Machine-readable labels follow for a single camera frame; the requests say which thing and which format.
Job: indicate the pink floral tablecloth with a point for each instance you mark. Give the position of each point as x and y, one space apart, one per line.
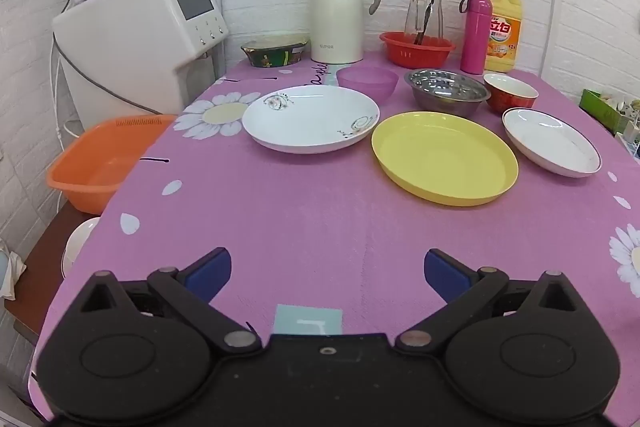
300 207

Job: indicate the brown wooden stool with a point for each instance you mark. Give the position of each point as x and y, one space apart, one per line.
40 272

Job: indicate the yellow detergent bottle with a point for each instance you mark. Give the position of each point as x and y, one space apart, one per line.
505 42

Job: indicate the purple plastic bowl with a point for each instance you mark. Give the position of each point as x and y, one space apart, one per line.
367 82

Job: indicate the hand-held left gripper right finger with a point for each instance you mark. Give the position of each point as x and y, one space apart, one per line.
445 272

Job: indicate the stainless steel bowl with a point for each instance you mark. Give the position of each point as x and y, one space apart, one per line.
445 94

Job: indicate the green box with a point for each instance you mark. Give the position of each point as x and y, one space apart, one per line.
597 107

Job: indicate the white plate with dark rim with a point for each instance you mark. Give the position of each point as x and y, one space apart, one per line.
550 142

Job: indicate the red plastic colander basket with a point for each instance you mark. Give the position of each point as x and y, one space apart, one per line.
400 52

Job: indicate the orange plastic basin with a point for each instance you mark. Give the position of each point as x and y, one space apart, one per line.
95 167

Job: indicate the pink thermos bottle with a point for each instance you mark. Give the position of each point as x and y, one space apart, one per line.
475 37

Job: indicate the black utensil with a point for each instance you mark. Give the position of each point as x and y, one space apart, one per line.
427 14

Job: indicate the clear glass pitcher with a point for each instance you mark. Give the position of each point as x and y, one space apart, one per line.
414 7

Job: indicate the yellow plastic plate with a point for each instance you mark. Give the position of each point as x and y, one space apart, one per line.
445 157

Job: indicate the white countertop water dispenser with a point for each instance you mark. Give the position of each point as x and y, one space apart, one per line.
125 37

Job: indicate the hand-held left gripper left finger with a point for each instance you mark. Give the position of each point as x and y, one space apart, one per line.
210 269

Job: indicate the plain white bowl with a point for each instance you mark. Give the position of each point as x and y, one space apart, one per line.
80 242

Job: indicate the white floral plate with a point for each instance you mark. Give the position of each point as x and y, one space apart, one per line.
310 122

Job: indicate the white thermos jug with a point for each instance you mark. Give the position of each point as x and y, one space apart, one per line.
337 12

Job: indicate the green instant noodle bowl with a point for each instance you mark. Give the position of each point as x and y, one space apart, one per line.
272 52

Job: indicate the red bowl with white inside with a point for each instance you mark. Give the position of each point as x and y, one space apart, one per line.
507 99

